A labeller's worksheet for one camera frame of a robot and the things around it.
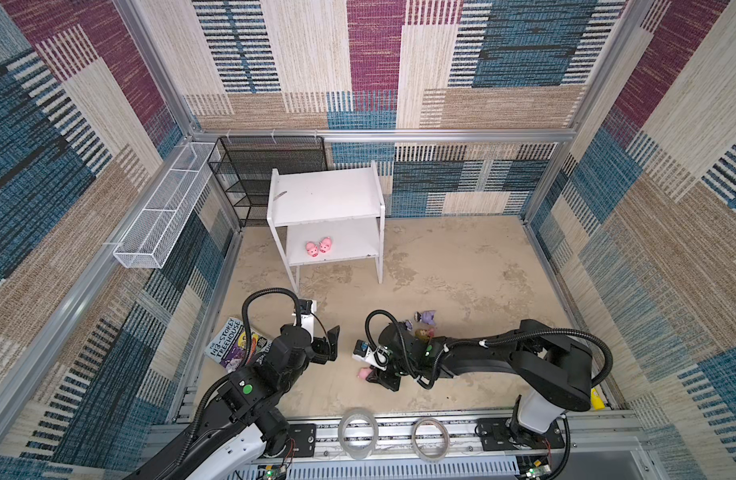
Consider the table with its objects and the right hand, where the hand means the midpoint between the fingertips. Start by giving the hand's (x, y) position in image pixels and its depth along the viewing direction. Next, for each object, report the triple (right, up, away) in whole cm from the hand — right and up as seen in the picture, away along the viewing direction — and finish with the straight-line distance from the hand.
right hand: (374, 375), depth 83 cm
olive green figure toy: (+14, +10, +4) cm, 18 cm away
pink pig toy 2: (-18, +35, +6) cm, 39 cm away
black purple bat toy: (+10, +12, +7) cm, 17 cm away
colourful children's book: (-40, +7, 0) cm, 41 cm away
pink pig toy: (-3, +2, -3) cm, 5 cm away
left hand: (-12, +17, -9) cm, 22 cm away
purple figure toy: (+16, +14, +8) cm, 23 cm away
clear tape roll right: (+9, -12, -11) cm, 19 cm away
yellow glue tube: (+57, -4, -6) cm, 57 cm away
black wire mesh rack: (-44, +64, +21) cm, 81 cm away
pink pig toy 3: (-14, +36, +6) cm, 39 cm away
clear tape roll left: (-5, -11, -15) cm, 19 cm away
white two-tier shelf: (-12, +43, -7) cm, 45 cm away
